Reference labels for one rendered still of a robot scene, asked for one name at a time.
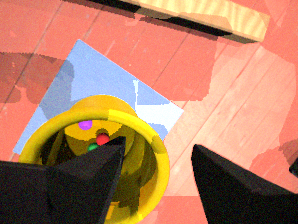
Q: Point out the yellow cup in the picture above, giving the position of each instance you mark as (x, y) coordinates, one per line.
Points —
(145, 170)

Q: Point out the red marble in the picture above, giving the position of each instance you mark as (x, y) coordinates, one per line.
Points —
(102, 138)

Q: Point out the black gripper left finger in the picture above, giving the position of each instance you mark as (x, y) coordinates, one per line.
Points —
(77, 191)

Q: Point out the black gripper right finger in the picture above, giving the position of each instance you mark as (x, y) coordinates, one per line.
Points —
(231, 194)

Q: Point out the purple marble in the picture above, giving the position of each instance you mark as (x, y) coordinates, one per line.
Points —
(86, 125)

